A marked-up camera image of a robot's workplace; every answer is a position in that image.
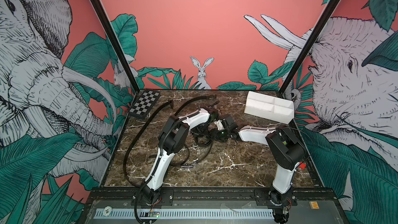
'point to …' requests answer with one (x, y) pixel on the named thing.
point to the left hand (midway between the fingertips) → (199, 135)
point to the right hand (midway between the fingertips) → (208, 135)
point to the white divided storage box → (278, 109)
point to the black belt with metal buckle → (213, 141)
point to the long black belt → (128, 180)
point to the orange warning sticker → (314, 205)
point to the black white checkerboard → (142, 106)
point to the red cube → (302, 166)
